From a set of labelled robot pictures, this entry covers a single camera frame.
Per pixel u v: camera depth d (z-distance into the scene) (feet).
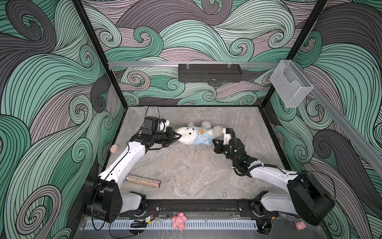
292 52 2.89
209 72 3.28
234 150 2.06
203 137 2.61
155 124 2.12
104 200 1.29
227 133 2.48
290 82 2.60
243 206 2.39
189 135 2.49
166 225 2.29
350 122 1.94
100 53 2.89
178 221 2.19
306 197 1.35
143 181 2.60
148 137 2.03
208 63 3.11
